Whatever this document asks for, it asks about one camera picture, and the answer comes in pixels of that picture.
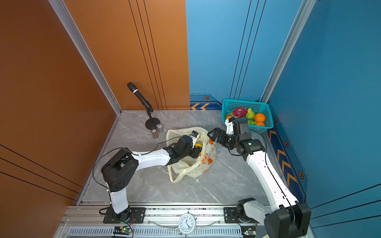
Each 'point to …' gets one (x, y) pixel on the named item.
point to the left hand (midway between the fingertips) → (199, 145)
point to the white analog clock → (187, 223)
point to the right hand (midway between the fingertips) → (212, 136)
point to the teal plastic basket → (259, 107)
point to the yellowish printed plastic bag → (189, 166)
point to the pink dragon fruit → (238, 112)
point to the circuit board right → (248, 231)
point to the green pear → (250, 114)
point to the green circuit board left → (124, 230)
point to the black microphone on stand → (152, 123)
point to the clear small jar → (159, 128)
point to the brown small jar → (155, 134)
